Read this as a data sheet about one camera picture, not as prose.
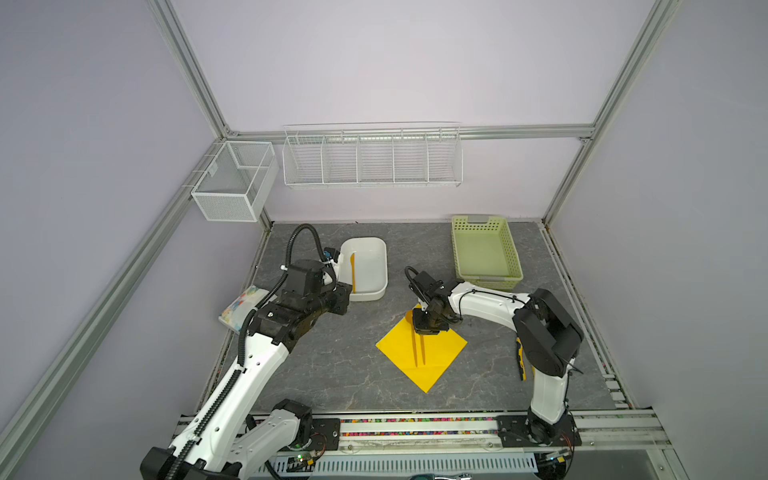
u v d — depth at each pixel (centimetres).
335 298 65
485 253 112
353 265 108
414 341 89
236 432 43
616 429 76
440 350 86
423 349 87
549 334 50
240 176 103
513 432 73
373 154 98
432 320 78
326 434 74
